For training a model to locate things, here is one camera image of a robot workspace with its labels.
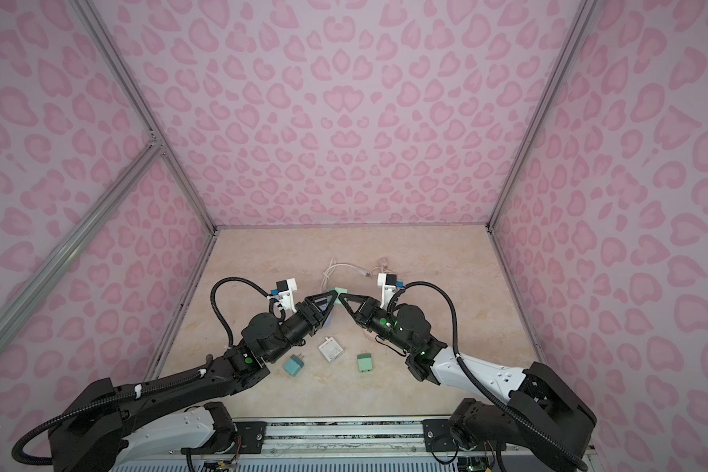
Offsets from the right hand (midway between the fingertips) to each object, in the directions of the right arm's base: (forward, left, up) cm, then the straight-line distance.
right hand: (337, 303), depth 70 cm
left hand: (-1, -2, 0) cm, 2 cm away
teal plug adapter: (-7, +14, -22) cm, 27 cm away
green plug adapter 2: (-6, -6, -24) cm, 25 cm away
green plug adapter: (+3, 0, +1) cm, 3 cm away
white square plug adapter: (-2, +4, -23) cm, 23 cm away
